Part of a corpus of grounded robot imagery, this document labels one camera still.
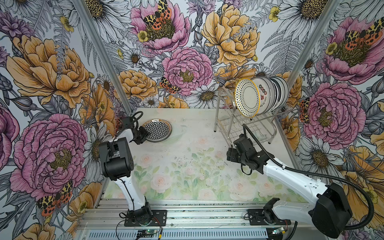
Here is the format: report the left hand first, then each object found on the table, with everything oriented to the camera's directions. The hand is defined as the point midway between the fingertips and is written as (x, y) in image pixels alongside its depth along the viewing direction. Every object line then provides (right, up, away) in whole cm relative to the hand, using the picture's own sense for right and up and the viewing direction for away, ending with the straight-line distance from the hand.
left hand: (149, 137), depth 100 cm
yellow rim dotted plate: (+58, +23, -17) cm, 65 cm away
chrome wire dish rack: (+50, +9, -20) cm, 54 cm away
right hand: (+51, -10, -16) cm, 54 cm away
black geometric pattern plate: (+4, +4, +9) cm, 11 cm away
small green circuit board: (+9, -42, -28) cm, 51 cm away
